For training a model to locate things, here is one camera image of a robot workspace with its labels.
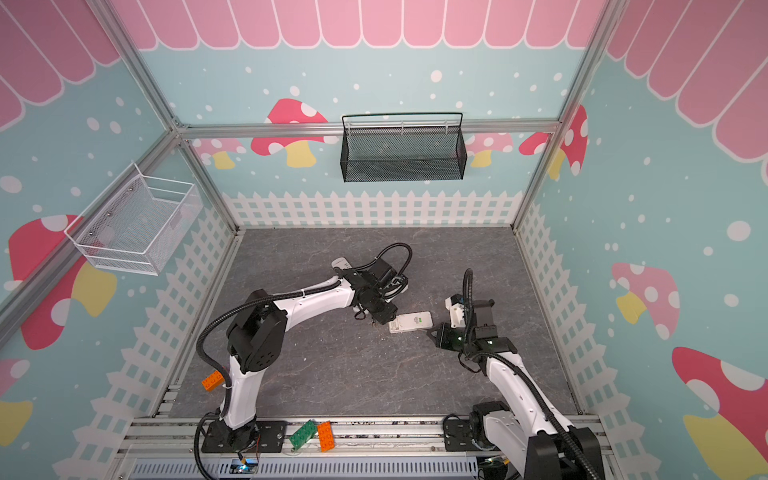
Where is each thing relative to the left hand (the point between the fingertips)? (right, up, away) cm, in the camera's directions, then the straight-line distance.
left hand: (386, 315), depth 92 cm
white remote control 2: (-17, +16, +16) cm, 29 cm away
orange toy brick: (-14, -27, -18) cm, 36 cm away
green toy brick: (-20, -26, -18) cm, 38 cm away
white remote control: (+8, -2, +2) cm, 8 cm away
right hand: (+13, -3, -8) cm, 15 cm away
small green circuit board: (-34, -33, -20) cm, 52 cm away
